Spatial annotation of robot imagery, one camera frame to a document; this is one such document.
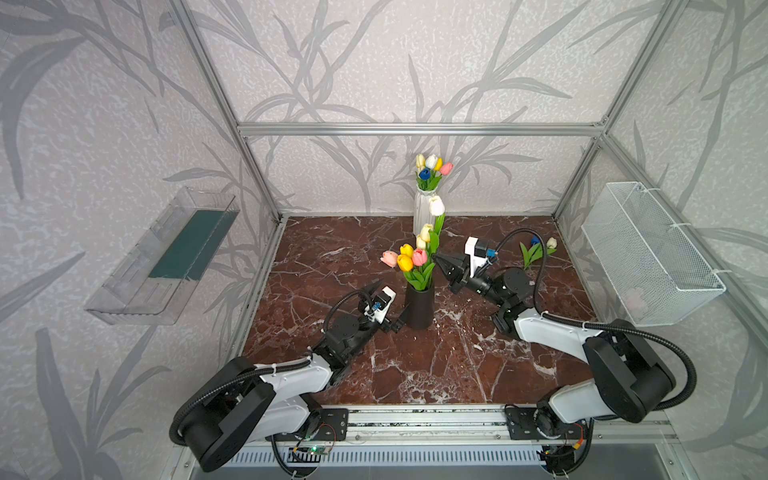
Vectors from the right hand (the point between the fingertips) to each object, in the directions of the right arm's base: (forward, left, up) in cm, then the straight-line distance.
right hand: (436, 247), depth 73 cm
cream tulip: (0, +3, +5) cm, 6 cm away
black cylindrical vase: (-8, +4, -18) cm, 20 cm away
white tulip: (+30, 0, +4) cm, 30 cm away
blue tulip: (+27, +1, +1) cm, 27 cm away
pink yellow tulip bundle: (-5, +5, 0) cm, 8 cm away
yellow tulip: (+33, -3, 0) cm, 33 cm away
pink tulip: (+31, -5, 0) cm, 32 cm away
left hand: (-4, +9, -11) cm, 15 cm away
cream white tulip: (+34, +3, +1) cm, 34 cm away
